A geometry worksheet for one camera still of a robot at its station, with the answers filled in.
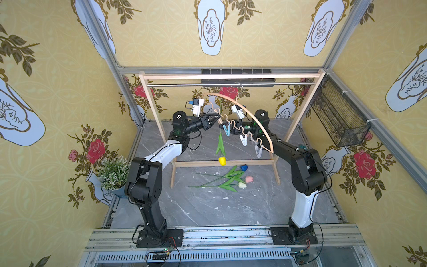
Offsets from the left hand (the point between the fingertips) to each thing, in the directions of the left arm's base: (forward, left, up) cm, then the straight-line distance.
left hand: (222, 116), depth 78 cm
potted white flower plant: (-21, +49, -15) cm, 56 cm away
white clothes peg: (-13, -9, -2) cm, 16 cm away
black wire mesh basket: (+3, -62, -5) cm, 62 cm away
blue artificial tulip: (-14, -6, -32) cm, 35 cm away
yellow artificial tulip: (-13, +1, -10) cm, 16 cm away
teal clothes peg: (-7, -2, -3) cm, 8 cm away
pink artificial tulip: (-16, -6, -31) cm, 36 cm away
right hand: (-5, +1, -4) cm, 7 cm away
